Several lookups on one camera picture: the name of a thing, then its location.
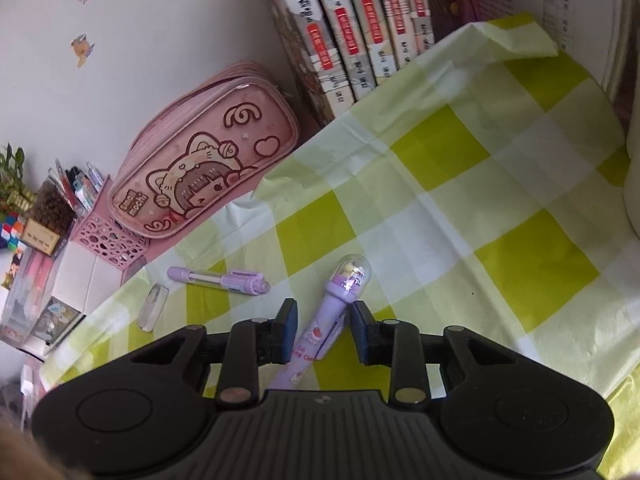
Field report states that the purple retractable eraser pen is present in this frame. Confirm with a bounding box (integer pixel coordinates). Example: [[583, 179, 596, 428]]
[[167, 266, 272, 295]]

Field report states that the glass planter with label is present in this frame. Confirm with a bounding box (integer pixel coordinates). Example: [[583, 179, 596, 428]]
[[22, 180, 78, 261]]

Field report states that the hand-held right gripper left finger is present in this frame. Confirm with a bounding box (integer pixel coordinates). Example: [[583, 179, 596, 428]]
[[131, 298, 300, 405]]

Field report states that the purple dome top pen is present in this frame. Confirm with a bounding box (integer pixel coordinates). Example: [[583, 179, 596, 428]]
[[262, 254, 375, 391]]

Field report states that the pink pencil case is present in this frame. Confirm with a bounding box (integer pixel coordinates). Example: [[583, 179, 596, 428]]
[[109, 62, 301, 238]]

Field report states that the bamboo plant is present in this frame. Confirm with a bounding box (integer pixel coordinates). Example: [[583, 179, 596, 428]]
[[0, 144, 38, 216]]

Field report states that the white drawer organizer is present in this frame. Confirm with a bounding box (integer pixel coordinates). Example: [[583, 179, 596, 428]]
[[0, 250, 131, 361]]

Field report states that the orange creature wall sticker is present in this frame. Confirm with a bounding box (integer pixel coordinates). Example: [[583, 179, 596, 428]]
[[70, 34, 98, 68]]

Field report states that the bunch of pens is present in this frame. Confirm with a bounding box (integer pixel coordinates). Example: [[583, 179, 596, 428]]
[[47, 157, 108, 216]]

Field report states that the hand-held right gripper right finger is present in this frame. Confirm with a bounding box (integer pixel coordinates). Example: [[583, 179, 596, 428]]
[[351, 301, 531, 405]]

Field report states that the open printed book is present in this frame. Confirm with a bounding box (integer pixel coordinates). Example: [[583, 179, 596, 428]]
[[472, 0, 640, 126]]

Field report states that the colourful puzzle cube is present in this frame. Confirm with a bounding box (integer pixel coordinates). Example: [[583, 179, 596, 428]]
[[0, 207, 26, 253]]

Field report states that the green checkered tablecloth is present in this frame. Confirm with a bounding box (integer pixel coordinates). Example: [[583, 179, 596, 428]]
[[40, 12, 640, 480]]

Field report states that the pink pen holder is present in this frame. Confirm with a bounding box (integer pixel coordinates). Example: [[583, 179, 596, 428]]
[[70, 180, 151, 272]]

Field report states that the clear plastic storage box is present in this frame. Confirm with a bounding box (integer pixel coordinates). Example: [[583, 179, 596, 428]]
[[0, 245, 68, 346]]

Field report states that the white eraser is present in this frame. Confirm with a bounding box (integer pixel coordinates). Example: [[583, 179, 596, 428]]
[[139, 282, 171, 332]]

